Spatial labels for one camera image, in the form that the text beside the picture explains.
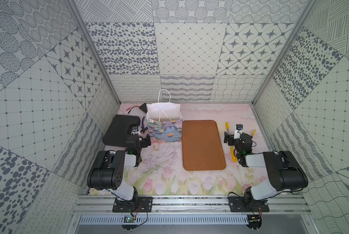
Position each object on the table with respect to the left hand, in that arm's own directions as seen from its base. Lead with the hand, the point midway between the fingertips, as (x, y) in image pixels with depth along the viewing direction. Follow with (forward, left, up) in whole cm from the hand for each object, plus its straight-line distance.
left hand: (145, 135), depth 94 cm
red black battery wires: (+30, +18, -5) cm, 35 cm away
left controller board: (-45, +1, -8) cm, 46 cm away
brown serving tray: (-7, -37, -5) cm, 38 cm away
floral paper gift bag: (-4, -15, +20) cm, 25 cm away
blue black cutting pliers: (+8, +4, -4) cm, 10 cm away
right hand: (+3, -59, 0) cm, 59 cm away
